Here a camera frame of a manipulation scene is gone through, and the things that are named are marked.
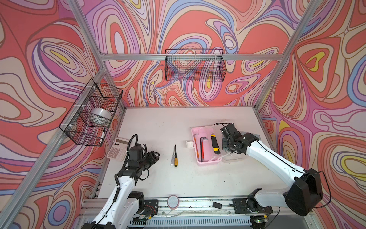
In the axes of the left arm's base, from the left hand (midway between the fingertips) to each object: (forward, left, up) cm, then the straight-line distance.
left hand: (158, 155), depth 84 cm
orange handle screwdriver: (+1, -10, -8) cm, 13 cm away
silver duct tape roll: (+9, +27, +25) cm, 38 cm away
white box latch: (+9, -19, -3) cm, 21 cm away
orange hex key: (+10, -24, -7) cm, 27 cm away
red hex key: (+8, -28, -7) cm, 30 cm away
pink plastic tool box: (+9, -31, -1) cm, 32 cm away
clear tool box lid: (-1, -41, +1) cm, 41 cm away
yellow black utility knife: (+6, -35, -1) cm, 36 cm away
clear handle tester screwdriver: (0, -8, -9) cm, 12 cm away
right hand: (+3, -42, +4) cm, 43 cm away
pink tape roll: (-24, -10, -5) cm, 26 cm away
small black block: (-25, -33, -9) cm, 42 cm away
